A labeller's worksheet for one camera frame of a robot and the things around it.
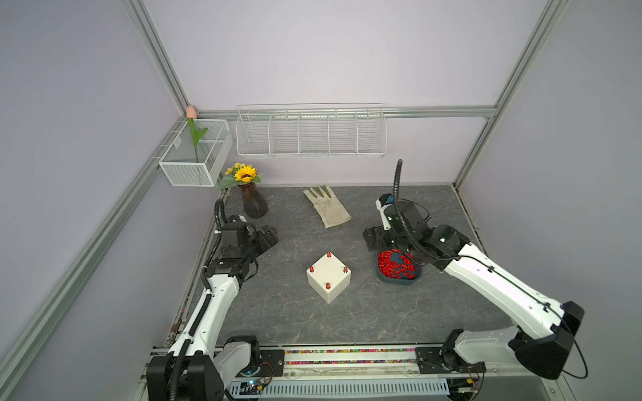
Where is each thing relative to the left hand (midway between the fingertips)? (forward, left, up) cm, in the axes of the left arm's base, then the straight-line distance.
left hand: (268, 237), depth 82 cm
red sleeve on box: (-11, -25, -6) cm, 28 cm away
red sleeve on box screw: (-5, -20, -6) cm, 21 cm away
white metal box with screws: (-13, -19, -7) cm, 24 cm away
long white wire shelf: (+47, -16, +10) cm, 50 cm away
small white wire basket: (+29, +25, +13) cm, 40 cm away
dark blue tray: (-12, -46, -17) cm, 51 cm away
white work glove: (+25, -22, -16) cm, 37 cm away
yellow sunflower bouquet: (+23, +11, +7) cm, 27 cm away
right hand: (-5, -34, +9) cm, 35 cm away
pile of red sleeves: (-5, -44, -16) cm, 47 cm away
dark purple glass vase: (+29, +11, -15) cm, 34 cm away
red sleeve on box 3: (-16, -19, -6) cm, 26 cm away
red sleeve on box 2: (-9, -14, -7) cm, 18 cm away
